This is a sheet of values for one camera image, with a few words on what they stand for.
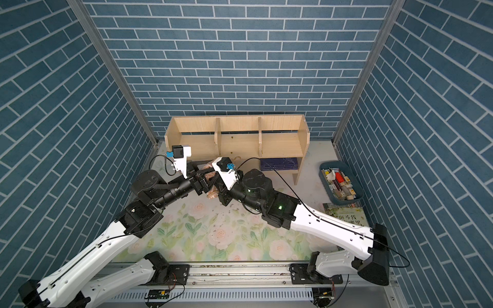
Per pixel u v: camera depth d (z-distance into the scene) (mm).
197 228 865
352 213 896
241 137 886
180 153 510
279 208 474
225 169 488
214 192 575
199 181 517
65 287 385
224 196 525
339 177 1001
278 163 903
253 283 734
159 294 718
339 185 987
